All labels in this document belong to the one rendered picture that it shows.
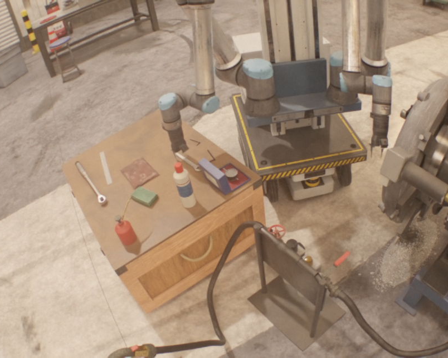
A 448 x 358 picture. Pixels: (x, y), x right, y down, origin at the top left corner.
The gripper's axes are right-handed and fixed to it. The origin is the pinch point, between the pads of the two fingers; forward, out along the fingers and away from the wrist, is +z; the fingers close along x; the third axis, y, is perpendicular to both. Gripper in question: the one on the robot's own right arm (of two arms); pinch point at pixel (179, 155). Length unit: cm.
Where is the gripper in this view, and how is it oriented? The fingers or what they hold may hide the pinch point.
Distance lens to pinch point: 190.2
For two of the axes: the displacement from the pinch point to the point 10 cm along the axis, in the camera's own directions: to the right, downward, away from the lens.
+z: 1.3, 7.2, 6.8
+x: 7.2, -5.4, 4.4
